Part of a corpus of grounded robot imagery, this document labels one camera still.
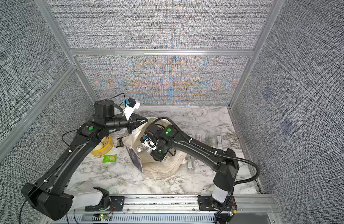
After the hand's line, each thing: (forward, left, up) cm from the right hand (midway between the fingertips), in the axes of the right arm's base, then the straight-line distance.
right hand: (157, 151), depth 74 cm
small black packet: (+14, +28, -15) cm, 35 cm away
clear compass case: (+15, -41, -16) cm, 46 cm away
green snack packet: (+3, +32, -16) cm, 35 cm away
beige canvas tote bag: (-7, +3, -5) cm, 9 cm away
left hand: (+9, +3, +17) cm, 19 cm away
